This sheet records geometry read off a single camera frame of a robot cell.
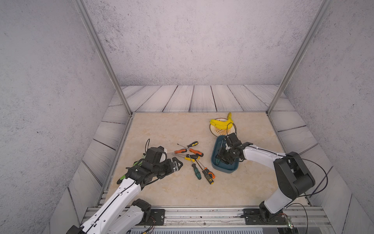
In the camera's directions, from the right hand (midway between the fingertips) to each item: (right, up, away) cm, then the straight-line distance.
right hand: (217, 157), depth 90 cm
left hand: (-22, -2, -15) cm, 26 cm away
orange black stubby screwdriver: (-4, -9, -4) cm, 10 cm away
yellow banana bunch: (+9, +19, +19) cm, 28 cm away
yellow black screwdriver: (-15, -2, +3) cm, 16 cm away
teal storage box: (+1, -4, -2) cm, 5 cm away
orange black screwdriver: (-13, +2, +5) cm, 14 cm away
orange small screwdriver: (-24, +2, +7) cm, 25 cm away
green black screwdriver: (-13, -8, -4) cm, 15 cm away
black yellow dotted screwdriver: (-5, -12, -8) cm, 15 cm away
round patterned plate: (+3, +15, +17) cm, 23 cm away
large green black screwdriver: (0, -1, -2) cm, 2 cm away
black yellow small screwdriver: (-14, +7, +9) cm, 18 cm away
